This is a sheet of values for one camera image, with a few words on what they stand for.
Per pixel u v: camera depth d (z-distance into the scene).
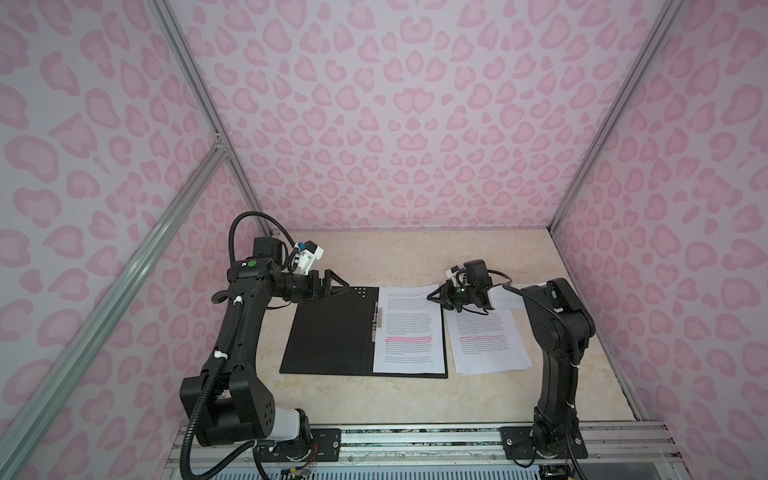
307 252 0.72
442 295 0.94
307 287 0.67
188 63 0.75
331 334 0.93
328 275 0.69
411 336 0.92
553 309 0.60
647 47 0.74
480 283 0.84
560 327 0.53
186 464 0.35
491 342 0.90
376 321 0.95
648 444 0.74
